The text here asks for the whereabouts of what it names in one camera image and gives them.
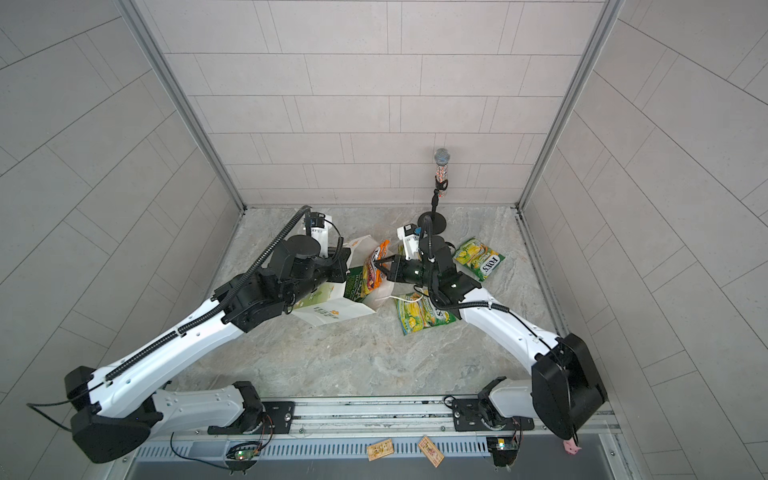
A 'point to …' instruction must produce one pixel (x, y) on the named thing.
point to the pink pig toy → (571, 447)
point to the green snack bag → (353, 284)
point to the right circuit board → (505, 450)
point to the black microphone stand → (438, 221)
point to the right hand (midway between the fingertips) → (376, 265)
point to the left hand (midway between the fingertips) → (359, 250)
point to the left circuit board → (242, 457)
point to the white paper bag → (328, 305)
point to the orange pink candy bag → (374, 273)
